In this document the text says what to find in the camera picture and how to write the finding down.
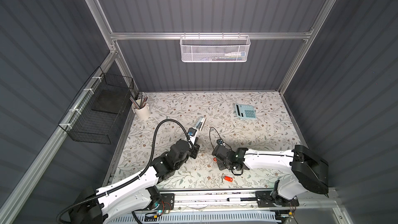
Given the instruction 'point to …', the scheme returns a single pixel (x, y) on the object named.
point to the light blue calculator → (245, 111)
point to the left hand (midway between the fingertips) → (197, 138)
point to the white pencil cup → (143, 113)
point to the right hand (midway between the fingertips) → (221, 162)
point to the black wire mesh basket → (94, 116)
